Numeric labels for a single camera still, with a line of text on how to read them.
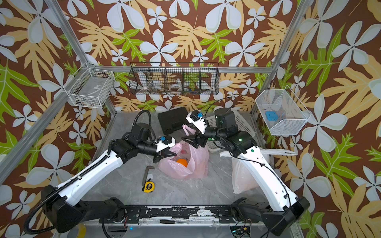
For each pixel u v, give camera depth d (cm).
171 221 73
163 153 62
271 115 83
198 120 52
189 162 70
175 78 97
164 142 57
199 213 75
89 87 86
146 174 88
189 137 57
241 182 78
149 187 82
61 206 37
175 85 99
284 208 37
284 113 84
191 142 58
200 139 54
